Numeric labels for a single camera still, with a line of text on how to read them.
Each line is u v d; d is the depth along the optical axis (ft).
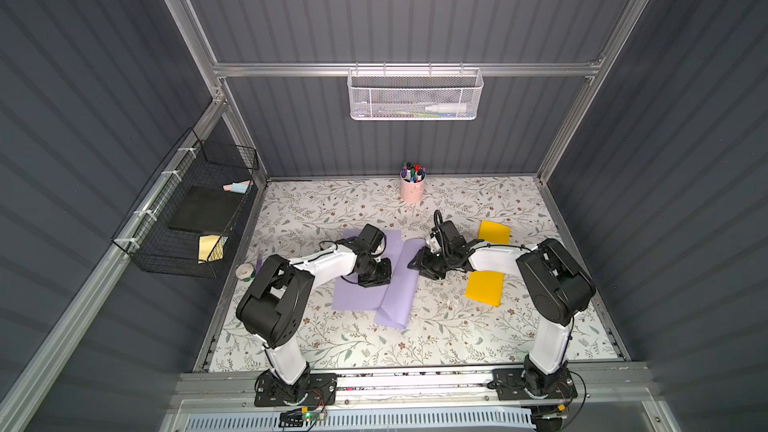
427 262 2.78
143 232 2.02
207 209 2.42
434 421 2.53
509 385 2.39
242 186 2.68
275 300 1.61
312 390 2.38
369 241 2.48
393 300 2.86
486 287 2.98
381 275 2.67
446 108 2.99
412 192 3.53
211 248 1.99
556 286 1.63
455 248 2.52
